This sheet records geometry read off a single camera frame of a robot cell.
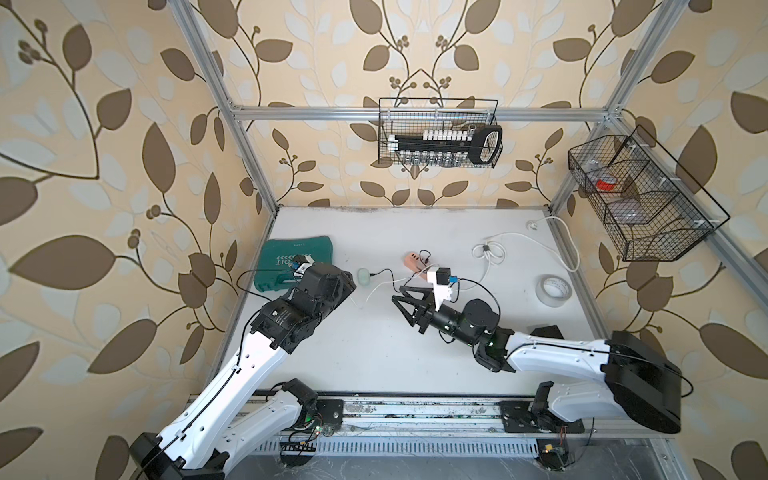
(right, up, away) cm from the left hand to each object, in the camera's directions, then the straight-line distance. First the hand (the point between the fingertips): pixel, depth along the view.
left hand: (345, 277), depth 73 cm
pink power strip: (+19, +1, +27) cm, 33 cm away
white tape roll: (+64, -8, +24) cm, 69 cm away
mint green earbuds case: (+2, -3, +27) cm, 27 cm away
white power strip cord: (+47, +5, +31) cm, 56 cm away
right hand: (+13, -4, -2) cm, 13 cm away
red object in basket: (+70, +25, +8) cm, 75 cm away
